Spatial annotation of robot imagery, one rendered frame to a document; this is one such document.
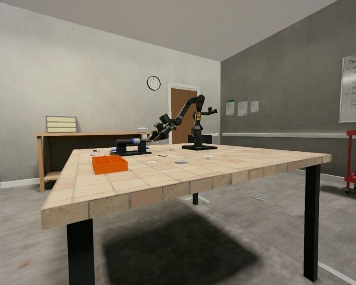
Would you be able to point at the orange divided tray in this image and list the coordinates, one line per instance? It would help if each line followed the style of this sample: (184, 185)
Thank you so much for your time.
(109, 164)

